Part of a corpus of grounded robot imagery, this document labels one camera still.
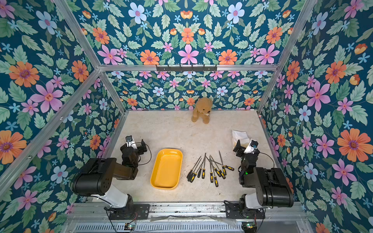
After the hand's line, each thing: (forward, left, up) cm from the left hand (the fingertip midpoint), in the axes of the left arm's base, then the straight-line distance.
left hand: (135, 140), depth 92 cm
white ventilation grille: (-47, -18, -9) cm, 51 cm away
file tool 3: (-20, -42, -9) cm, 48 cm away
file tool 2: (-19, -40, -9) cm, 46 cm away
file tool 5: (-27, -49, -9) cm, 56 cm away
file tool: (-25, -35, -8) cm, 44 cm away
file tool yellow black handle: (-19, -35, -9) cm, 41 cm away
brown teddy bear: (+18, -46, +7) cm, 50 cm away
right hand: (-9, -70, +3) cm, 70 cm away
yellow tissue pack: (+1, -72, -6) cm, 72 cm away
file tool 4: (-22, -47, -8) cm, 52 cm away
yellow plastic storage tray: (-17, -19, -11) cm, 28 cm away
